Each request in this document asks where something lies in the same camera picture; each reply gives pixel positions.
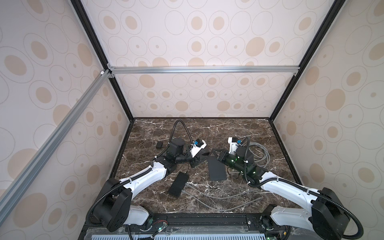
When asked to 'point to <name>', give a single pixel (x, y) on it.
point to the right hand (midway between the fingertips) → (211, 150)
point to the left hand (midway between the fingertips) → (209, 154)
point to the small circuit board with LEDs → (164, 225)
